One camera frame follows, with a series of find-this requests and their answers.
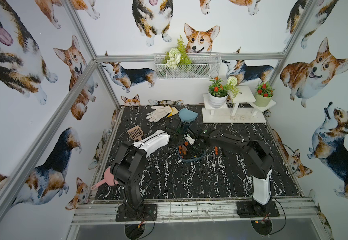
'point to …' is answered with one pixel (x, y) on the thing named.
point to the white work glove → (159, 113)
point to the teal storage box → (191, 153)
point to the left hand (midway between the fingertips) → (180, 139)
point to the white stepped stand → (240, 108)
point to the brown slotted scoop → (135, 133)
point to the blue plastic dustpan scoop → (186, 115)
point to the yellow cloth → (174, 111)
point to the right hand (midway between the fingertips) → (189, 152)
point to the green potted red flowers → (264, 94)
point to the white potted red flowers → (217, 94)
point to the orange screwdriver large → (216, 151)
